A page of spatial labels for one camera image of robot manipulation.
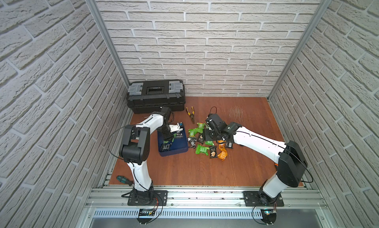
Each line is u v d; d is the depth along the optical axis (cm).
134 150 51
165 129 81
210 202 74
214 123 64
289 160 43
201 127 97
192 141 92
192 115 107
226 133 58
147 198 66
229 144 92
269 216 70
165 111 81
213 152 89
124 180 77
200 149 90
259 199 66
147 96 97
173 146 91
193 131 98
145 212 73
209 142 92
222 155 87
